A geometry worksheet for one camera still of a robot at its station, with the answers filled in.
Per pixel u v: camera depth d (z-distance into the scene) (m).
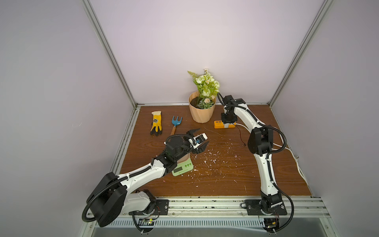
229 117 0.91
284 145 0.53
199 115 1.00
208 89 0.91
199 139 0.62
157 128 1.03
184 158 0.86
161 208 0.73
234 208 0.75
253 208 0.73
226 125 1.00
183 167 0.85
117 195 0.41
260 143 0.63
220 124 1.04
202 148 0.70
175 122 1.09
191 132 0.70
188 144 0.65
